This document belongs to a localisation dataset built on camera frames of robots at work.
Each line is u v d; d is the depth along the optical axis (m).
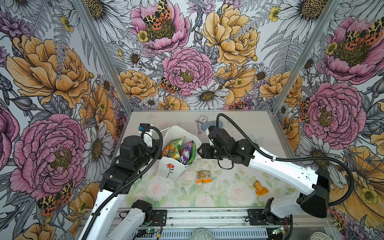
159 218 0.74
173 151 0.76
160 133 0.49
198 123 1.15
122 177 0.43
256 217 0.74
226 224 0.75
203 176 0.85
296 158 0.45
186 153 0.75
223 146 0.53
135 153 0.47
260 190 0.83
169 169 0.74
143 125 0.56
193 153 0.77
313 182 0.41
